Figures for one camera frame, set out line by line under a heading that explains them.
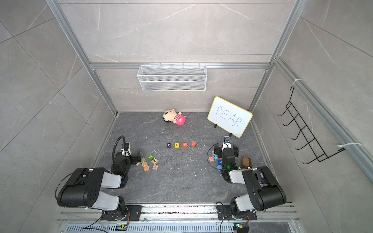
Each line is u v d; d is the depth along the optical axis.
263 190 0.44
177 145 0.98
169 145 0.98
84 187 0.45
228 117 1.02
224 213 0.73
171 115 1.10
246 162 0.90
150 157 0.93
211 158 0.94
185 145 0.98
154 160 0.92
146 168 0.88
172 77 1.01
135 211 0.73
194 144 1.01
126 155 0.78
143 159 0.90
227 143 0.77
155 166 0.89
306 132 0.67
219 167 0.90
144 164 0.90
